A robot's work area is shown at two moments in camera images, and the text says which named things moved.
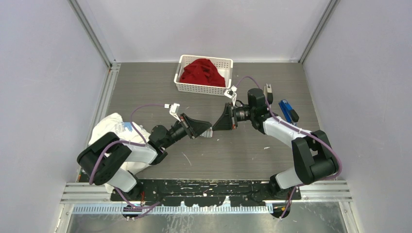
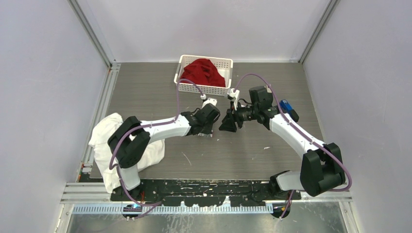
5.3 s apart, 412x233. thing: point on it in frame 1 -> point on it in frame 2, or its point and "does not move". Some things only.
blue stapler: (290, 114) does not move
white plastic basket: (223, 66) does not move
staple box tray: (208, 133) does not move
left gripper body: (180, 130) -> (208, 128)
